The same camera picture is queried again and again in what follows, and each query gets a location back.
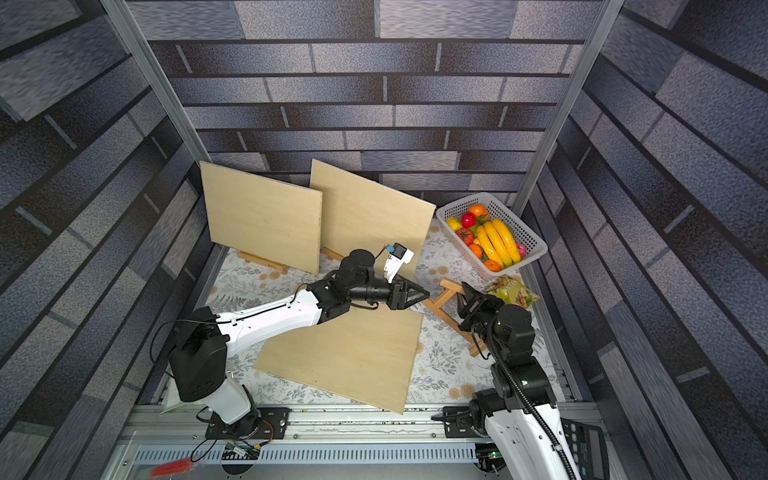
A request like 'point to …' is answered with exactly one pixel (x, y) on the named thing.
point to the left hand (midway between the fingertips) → (426, 294)
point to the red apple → (468, 220)
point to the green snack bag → (512, 292)
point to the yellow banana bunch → (498, 243)
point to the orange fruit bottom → (492, 265)
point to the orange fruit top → (478, 210)
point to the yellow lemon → (453, 223)
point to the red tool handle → (172, 468)
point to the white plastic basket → (524, 235)
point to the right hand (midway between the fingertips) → (455, 279)
